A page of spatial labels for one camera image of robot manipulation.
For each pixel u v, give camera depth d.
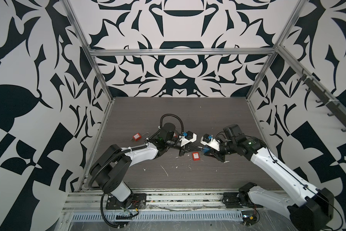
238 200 0.73
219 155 0.66
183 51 0.90
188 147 0.69
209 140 0.64
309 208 0.37
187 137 0.65
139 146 0.55
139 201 0.73
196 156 0.89
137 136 0.96
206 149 0.71
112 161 0.42
